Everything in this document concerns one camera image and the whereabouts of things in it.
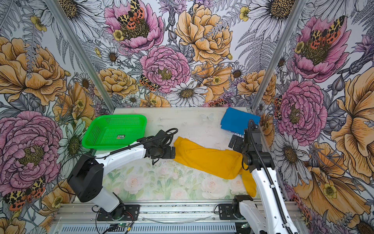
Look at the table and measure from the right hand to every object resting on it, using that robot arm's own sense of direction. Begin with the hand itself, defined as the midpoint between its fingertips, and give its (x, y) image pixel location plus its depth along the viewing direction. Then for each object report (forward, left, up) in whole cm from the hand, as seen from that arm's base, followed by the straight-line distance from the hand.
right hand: (240, 146), depth 76 cm
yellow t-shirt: (0, +6, -21) cm, 21 cm away
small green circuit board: (-30, +59, -20) cm, 69 cm away
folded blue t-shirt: (+35, -11, -21) cm, 43 cm away
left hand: (+2, +40, -14) cm, 42 cm away
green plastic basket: (+27, +86, -20) cm, 92 cm away
